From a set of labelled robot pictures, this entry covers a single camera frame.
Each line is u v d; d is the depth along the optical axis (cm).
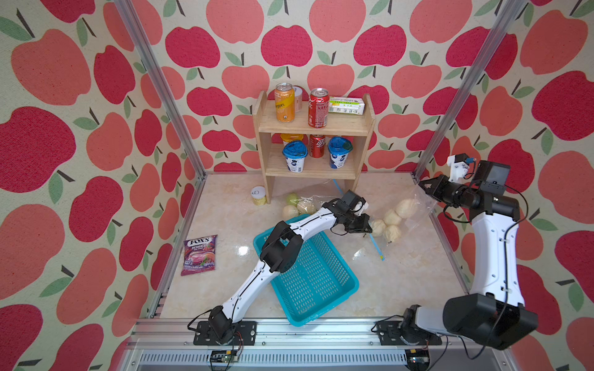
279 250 65
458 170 64
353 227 86
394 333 74
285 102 72
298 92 81
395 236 88
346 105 78
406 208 94
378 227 91
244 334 75
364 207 93
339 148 88
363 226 85
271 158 98
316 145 92
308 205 98
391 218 89
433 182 64
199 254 89
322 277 86
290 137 92
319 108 69
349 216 85
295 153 88
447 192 62
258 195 105
